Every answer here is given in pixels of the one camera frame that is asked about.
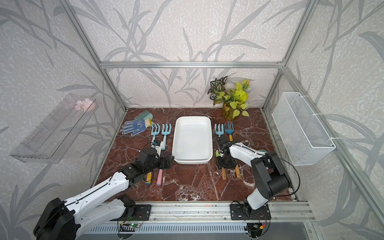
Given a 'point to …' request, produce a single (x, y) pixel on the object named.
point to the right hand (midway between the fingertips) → (222, 165)
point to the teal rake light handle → (219, 133)
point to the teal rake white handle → (156, 132)
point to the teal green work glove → (144, 115)
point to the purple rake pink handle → (160, 174)
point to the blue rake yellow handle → (229, 131)
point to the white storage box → (192, 142)
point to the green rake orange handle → (237, 171)
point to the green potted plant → (234, 100)
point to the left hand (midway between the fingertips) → (168, 156)
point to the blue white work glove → (135, 127)
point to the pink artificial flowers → (86, 105)
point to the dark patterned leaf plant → (216, 86)
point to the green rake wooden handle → (223, 169)
